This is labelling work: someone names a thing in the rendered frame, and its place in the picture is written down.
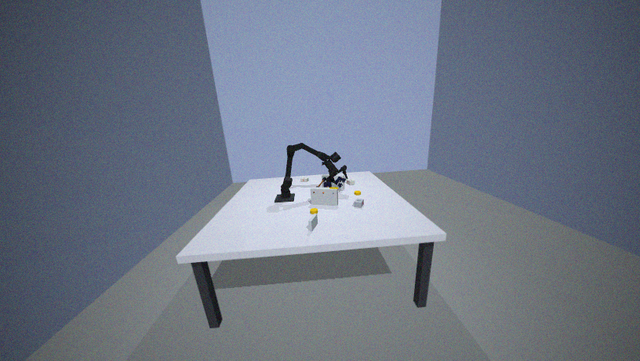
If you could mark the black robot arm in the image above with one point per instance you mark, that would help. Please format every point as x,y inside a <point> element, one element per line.
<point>290,153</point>

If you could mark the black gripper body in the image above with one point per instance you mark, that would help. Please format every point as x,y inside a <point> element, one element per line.
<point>343,168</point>

